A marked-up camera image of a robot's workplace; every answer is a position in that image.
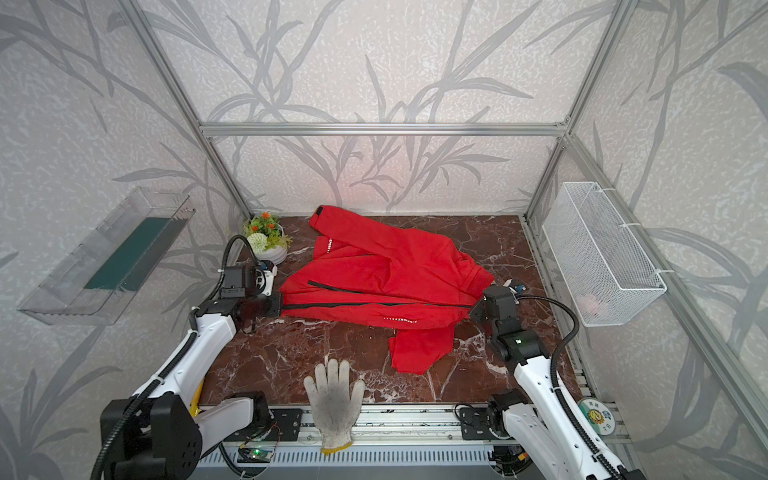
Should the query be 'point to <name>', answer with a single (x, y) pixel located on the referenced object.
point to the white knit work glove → (335, 402)
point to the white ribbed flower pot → (276, 254)
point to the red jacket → (421, 285)
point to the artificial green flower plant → (264, 232)
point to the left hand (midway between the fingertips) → (280, 288)
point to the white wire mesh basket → (605, 272)
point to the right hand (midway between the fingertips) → (481, 293)
